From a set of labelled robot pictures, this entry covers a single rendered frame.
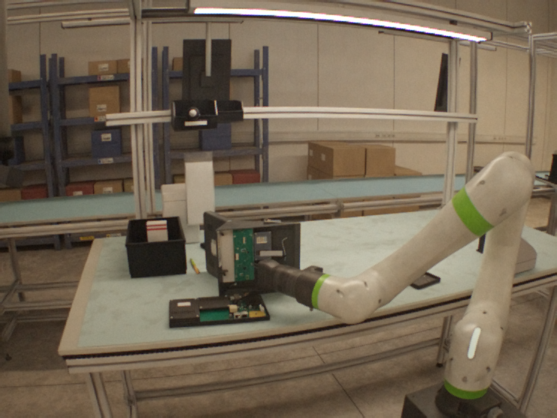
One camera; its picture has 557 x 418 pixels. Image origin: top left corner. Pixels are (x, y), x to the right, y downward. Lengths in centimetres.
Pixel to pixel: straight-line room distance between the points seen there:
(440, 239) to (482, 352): 29
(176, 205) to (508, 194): 121
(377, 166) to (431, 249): 393
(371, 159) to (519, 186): 399
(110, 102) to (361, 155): 278
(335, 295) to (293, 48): 474
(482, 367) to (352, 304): 37
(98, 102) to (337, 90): 298
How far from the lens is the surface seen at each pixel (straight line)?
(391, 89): 613
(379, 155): 490
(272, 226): 125
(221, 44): 301
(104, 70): 478
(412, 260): 103
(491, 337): 107
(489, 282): 118
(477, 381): 112
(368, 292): 100
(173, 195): 168
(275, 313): 118
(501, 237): 114
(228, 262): 124
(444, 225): 98
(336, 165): 467
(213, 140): 483
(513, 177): 93
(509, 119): 770
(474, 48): 336
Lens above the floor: 155
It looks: 14 degrees down
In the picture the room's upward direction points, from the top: straight up
